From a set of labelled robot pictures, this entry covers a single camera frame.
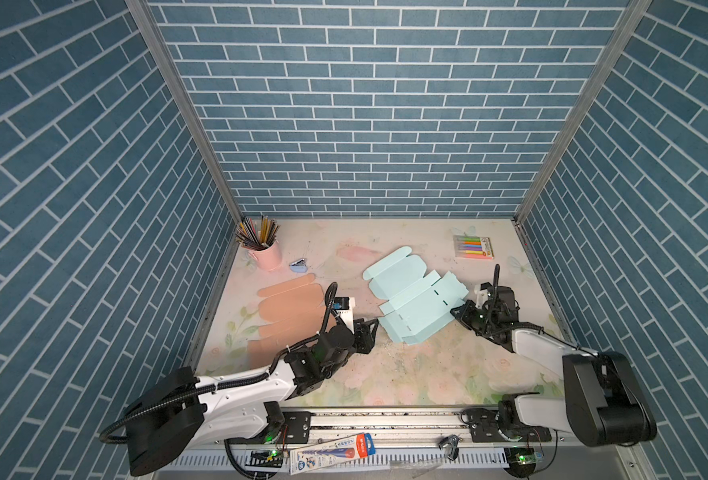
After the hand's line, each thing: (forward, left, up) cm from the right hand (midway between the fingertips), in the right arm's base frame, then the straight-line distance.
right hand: (449, 306), depth 91 cm
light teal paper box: (+3, +9, -3) cm, 10 cm away
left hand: (-12, +22, +8) cm, 26 cm away
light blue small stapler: (+13, +51, -2) cm, 53 cm away
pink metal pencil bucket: (+12, +60, +4) cm, 61 cm away
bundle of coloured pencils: (+17, +65, +9) cm, 68 cm away
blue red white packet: (-39, +26, -2) cm, 47 cm away
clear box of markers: (+28, -12, -4) cm, 31 cm away
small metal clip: (-35, +2, -3) cm, 35 cm away
